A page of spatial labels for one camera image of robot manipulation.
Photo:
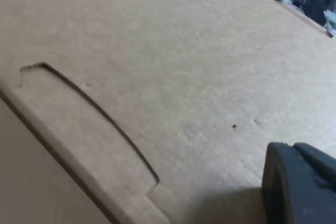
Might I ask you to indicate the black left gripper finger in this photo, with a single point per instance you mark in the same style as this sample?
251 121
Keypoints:
298 184

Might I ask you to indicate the cardboard shoebox drawer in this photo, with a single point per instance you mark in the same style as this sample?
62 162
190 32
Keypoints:
155 111

